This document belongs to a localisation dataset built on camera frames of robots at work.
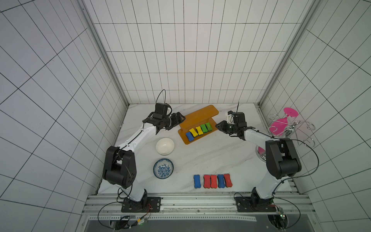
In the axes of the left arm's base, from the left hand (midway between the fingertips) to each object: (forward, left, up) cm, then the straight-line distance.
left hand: (180, 122), depth 87 cm
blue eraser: (-29, -10, -17) cm, 35 cm away
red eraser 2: (-30, -19, -15) cm, 39 cm away
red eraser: (-29, -16, -18) cm, 38 cm away
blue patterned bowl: (-23, +10, -16) cm, 30 cm away
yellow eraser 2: (+4, -13, -15) cm, 20 cm away
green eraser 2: (+8, -20, -15) cm, 26 cm away
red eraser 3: (-30, -28, -15) cm, 44 cm away
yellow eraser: (+3, -9, -15) cm, 18 cm away
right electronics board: (-47, -50, -16) cm, 70 cm away
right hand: (+4, -20, -8) cm, 22 cm away
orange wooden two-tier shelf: (+5, -14, 0) cm, 15 cm away
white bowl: (-9, +10, -14) cm, 19 cm away
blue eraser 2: (-29, -24, -15) cm, 41 cm away
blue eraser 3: (-1, -6, -15) cm, 16 cm away
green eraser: (+6, -16, -14) cm, 22 cm away
